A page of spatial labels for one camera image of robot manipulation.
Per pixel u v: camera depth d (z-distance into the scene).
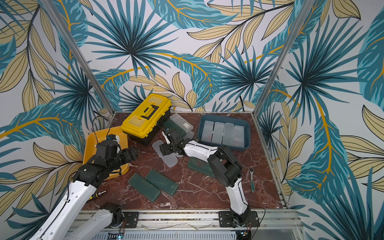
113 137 0.66
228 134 1.05
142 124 0.90
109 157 0.55
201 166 0.90
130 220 0.73
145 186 0.83
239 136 1.07
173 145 0.73
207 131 1.07
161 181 0.84
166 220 0.75
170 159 0.95
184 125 1.07
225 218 0.73
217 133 1.06
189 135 1.06
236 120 1.14
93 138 0.96
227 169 0.52
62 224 0.40
